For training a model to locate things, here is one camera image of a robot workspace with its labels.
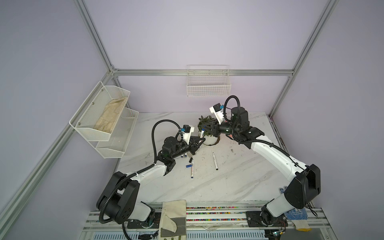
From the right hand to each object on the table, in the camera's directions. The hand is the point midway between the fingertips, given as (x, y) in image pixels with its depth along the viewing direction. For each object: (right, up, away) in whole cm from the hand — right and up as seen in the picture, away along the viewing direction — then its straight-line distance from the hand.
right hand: (201, 126), depth 73 cm
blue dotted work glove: (+50, -46, +2) cm, 68 cm away
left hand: (+1, -6, +4) cm, 7 cm away
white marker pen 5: (+9, -22, +20) cm, 32 cm away
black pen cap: (-6, -21, +22) cm, 32 cm away
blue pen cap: (-7, -24, +20) cm, 32 cm away
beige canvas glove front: (-14, -46, -1) cm, 48 cm away
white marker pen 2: (-12, -18, +23) cm, 32 cm away
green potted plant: (+7, -8, +25) cm, 28 cm away
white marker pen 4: (-5, -25, +18) cm, 31 cm away
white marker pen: (+1, -3, +1) cm, 3 cm away
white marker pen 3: (-10, -18, +23) cm, 31 cm away
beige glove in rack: (-50, +7, +8) cm, 51 cm away
